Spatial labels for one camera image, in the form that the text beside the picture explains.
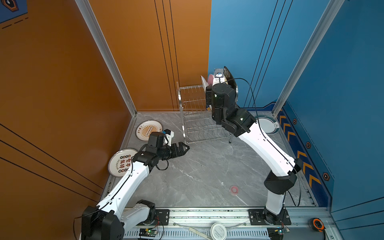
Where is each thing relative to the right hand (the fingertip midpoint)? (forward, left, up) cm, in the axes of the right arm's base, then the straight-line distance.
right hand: (215, 84), depth 64 cm
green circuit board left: (-48, +33, -50) cm, 76 cm away
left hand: (-13, +16, -30) cm, 36 cm away
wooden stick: (-48, +8, -49) cm, 69 cm away
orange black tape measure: (-45, -46, -46) cm, 79 cm away
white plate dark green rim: (+19, -46, -49) cm, 69 cm away
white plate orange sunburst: (+14, +48, -46) cm, 68 cm away
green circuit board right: (-48, -29, -50) cm, 75 cm away
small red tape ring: (-29, -13, -48) cm, 58 cm away
